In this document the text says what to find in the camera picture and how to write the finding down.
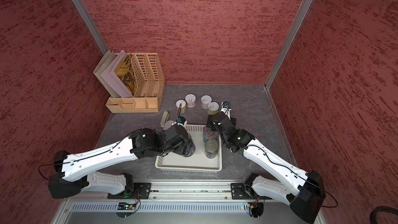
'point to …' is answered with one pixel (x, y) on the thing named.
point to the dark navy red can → (211, 148)
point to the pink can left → (190, 100)
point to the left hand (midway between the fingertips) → (182, 145)
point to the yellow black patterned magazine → (126, 75)
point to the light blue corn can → (209, 134)
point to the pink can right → (205, 100)
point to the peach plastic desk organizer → (150, 81)
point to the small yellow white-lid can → (183, 107)
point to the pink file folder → (111, 80)
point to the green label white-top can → (213, 108)
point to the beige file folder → (108, 56)
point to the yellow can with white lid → (168, 124)
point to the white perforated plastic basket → (198, 163)
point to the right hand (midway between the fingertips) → (217, 119)
